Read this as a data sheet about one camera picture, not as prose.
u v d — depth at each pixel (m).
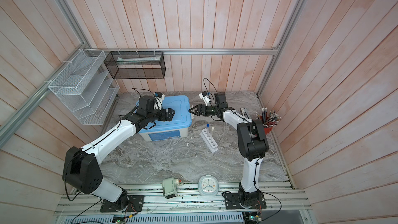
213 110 0.83
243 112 1.09
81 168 0.43
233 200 0.73
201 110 0.84
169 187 0.74
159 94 0.75
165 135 0.89
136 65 1.05
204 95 0.86
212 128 0.82
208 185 0.76
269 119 0.86
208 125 0.84
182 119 0.84
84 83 0.74
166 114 0.76
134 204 0.73
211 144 0.90
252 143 0.53
